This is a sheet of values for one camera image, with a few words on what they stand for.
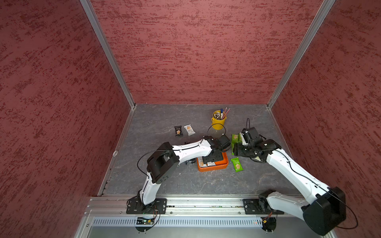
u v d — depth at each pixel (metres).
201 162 0.86
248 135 0.63
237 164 0.87
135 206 0.72
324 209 0.37
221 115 1.03
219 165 0.83
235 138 0.96
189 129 1.03
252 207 0.74
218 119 0.95
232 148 0.73
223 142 0.69
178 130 1.03
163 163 0.49
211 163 0.87
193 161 0.88
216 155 0.77
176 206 0.76
